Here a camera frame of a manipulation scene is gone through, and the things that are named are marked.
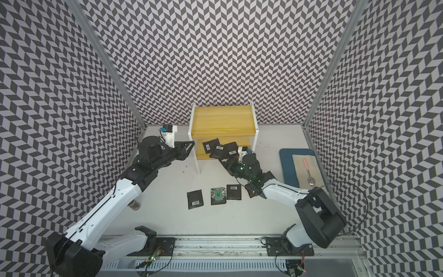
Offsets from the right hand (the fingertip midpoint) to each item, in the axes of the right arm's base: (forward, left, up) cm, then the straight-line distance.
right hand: (219, 164), depth 81 cm
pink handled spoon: (-1, -48, -15) cm, 51 cm away
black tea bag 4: (-11, +13, -16) cm, 23 cm away
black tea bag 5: (-7, -7, -16) cm, 19 cm away
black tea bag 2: (+7, 0, -1) cm, 7 cm away
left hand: (+3, +11, +12) cm, 16 cm away
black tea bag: (+11, +6, -1) cm, 13 cm away
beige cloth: (+5, -53, -17) cm, 55 cm away
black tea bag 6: (-16, -13, +8) cm, 22 cm away
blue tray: (+4, -38, -16) cm, 42 cm away
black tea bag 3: (+8, -6, 0) cm, 10 cm away
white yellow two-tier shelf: (+11, -5, +16) cm, 20 cm away
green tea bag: (-9, +1, -16) cm, 19 cm away
